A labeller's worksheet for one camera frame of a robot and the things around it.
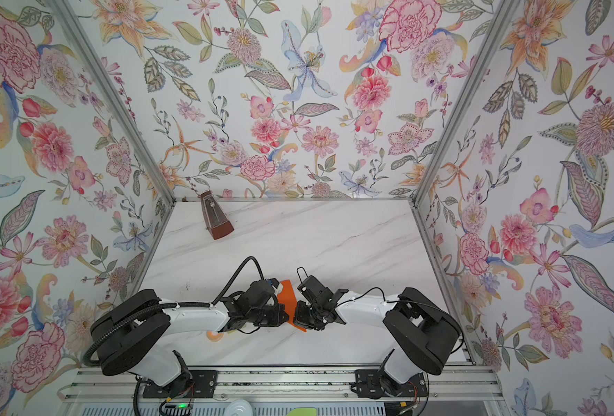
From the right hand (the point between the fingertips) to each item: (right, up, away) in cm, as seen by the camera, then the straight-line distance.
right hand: (292, 322), depth 85 cm
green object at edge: (+4, -21, -12) cm, 24 cm away
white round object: (-12, -15, -19) cm, 27 cm away
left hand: (0, 0, -1) cm, 1 cm away
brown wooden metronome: (-31, +34, +17) cm, 49 cm away
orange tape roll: (-24, -4, -3) cm, 25 cm away
